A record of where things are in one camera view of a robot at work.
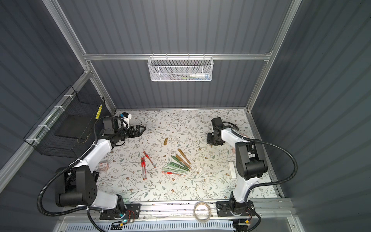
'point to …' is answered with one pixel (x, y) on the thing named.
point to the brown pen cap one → (165, 141)
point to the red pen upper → (148, 156)
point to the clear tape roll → (209, 210)
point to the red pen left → (142, 166)
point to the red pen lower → (172, 173)
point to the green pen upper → (179, 161)
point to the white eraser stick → (232, 169)
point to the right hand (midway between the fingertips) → (212, 141)
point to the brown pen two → (184, 156)
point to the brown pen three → (182, 161)
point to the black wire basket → (69, 126)
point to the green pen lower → (175, 170)
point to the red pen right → (144, 163)
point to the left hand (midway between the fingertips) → (140, 128)
